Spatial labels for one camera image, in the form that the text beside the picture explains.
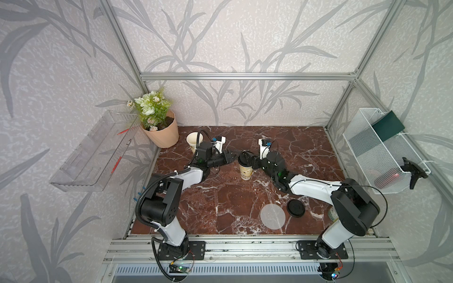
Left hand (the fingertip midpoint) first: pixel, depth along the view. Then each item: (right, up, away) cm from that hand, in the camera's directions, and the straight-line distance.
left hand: (238, 156), depth 87 cm
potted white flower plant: (-47, +19, +13) cm, 52 cm away
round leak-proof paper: (+16, -29, -3) cm, 33 cm away
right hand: (+6, +2, 0) cm, 6 cm away
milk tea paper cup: (+4, -9, +2) cm, 9 cm away
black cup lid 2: (+28, -25, -2) cm, 38 cm away
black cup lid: (+3, 0, -5) cm, 6 cm away
